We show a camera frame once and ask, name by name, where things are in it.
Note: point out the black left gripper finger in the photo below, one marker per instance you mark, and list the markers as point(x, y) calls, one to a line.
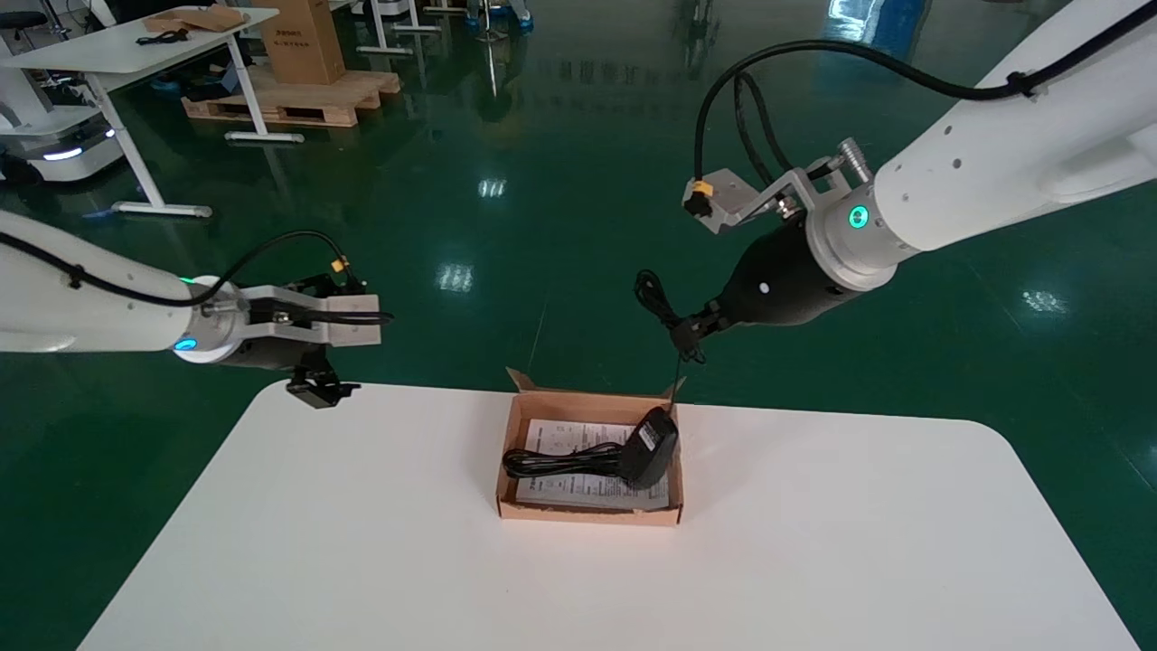
point(318, 391)

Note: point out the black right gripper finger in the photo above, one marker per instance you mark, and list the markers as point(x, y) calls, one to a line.
point(712, 316)
point(694, 336)

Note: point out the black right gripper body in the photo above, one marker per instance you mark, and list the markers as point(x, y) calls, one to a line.
point(777, 280)

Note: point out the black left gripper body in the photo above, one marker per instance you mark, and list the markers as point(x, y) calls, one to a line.
point(271, 357)

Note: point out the black power adapter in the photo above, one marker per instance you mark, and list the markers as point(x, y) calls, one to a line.
point(649, 448)

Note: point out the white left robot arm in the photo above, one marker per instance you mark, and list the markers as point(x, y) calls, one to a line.
point(81, 289)

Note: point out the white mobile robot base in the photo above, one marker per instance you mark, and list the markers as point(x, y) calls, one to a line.
point(54, 154)

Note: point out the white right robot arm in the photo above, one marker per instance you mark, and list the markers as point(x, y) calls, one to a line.
point(1012, 154)

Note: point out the brown cardboard storage box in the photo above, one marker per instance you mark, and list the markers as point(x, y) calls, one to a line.
point(508, 493)

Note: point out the white printed instruction sheet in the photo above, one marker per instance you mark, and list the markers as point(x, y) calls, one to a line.
point(578, 495)

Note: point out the wooden pallet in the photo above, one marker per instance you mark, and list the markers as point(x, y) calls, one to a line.
point(307, 99)

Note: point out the tall brown cardboard carton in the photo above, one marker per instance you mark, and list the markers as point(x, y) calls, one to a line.
point(303, 45)

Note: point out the white desk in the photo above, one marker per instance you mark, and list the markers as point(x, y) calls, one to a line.
point(108, 54)

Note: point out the flat brown cardboard piece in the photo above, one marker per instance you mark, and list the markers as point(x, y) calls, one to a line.
point(199, 18)

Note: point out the blue shoe cover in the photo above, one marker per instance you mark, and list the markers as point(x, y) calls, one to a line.
point(475, 20)
point(522, 22)

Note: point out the black office chair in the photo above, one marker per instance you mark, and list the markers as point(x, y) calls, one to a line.
point(23, 20)

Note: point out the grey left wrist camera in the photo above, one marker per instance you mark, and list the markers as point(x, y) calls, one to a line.
point(352, 330)

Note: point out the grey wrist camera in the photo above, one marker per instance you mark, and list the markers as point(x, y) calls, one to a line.
point(732, 194)
point(352, 330)

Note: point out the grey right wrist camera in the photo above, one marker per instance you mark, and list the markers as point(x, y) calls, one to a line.
point(732, 194)

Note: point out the white table leg frame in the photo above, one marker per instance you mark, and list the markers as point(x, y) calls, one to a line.
point(380, 36)

